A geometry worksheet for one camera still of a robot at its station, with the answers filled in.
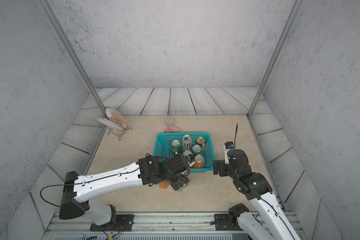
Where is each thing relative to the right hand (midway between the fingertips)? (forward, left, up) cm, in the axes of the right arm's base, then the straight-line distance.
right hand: (224, 161), depth 73 cm
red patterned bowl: (+33, +29, -16) cm, 47 cm away
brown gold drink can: (+18, +10, -8) cm, 23 cm away
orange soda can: (-13, +17, +4) cm, 22 cm away
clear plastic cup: (+41, +31, -15) cm, 54 cm away
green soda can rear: (+16, +25, -9) cm, 31 cm away
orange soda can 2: (+10, +18, -9) cm, 22 cm away
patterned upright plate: (+38, +69, -6) cm, 79 cm away
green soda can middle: (+12, +13, -9) cm, 19 cm away
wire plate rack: (+28, +66, -12) cm, 73 cm away
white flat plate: (+26, +65, -1) cm, 70 cm away
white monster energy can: (+16, +18, -6) cm, 25 cm away
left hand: (-9, +18, -1) cm, 21 cm away
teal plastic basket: (+20, +34, -16) cm, 43 cm away
